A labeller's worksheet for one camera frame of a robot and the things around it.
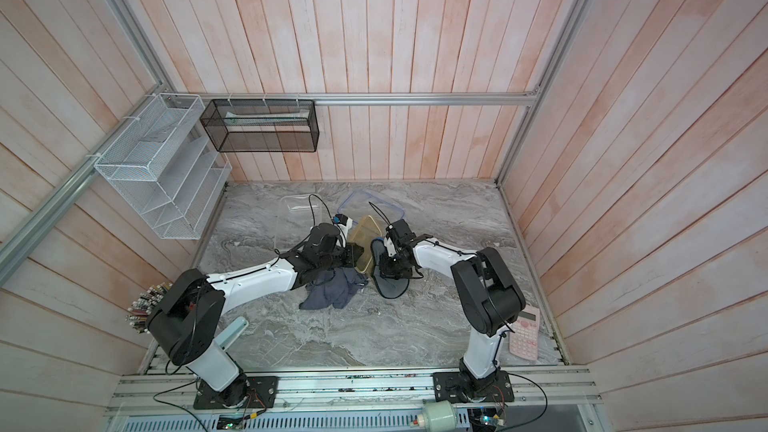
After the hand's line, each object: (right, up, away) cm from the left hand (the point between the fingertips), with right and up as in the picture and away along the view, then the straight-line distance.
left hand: (363, 254), depth 88 cm
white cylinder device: (+18, -32, -25) cm, 44 cm away
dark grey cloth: (-9, -10, -2) cm, 13 cm away
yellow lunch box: (0, +6, +4) cm, 7 cm away
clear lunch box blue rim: (-27, +14, +24) cm, 39 cm away
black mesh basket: (-38, +44, +18) cm, 61 cm away
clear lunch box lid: (-4, +15, +26) cm, 30 cm away
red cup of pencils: (-52, -10, -17) cm, 56 cm away
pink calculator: (+44, -23, -8) cm, 51 cm away
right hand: (+6, -7, +6) cm, 11 cm away
